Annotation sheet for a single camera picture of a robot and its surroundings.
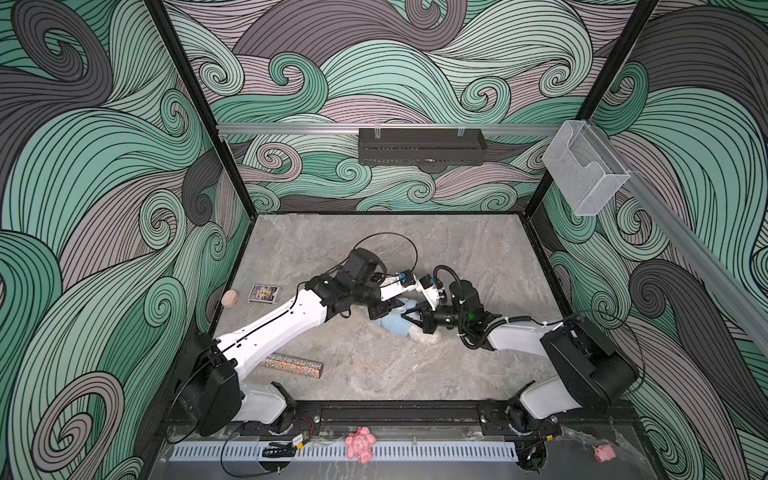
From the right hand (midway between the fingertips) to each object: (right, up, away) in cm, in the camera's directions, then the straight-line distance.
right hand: (404, 315), depth 83 cm
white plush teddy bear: (+3, -4, -4) cm, 7 cm away
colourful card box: (-45, +4, +12) cm, 46 cm away
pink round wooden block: (-55, +2, +10) cm, 56 cm away
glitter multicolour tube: (-30, -12, -4) cm, 33 cm away
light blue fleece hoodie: (-3, -1, -2) cm, 4 cm away
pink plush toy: (-11, -25, -16) cm, 32 cm away
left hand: (-1, +7, -7) cm, 10 cm away
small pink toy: (+45, -28, -16) cm, 55 cm away
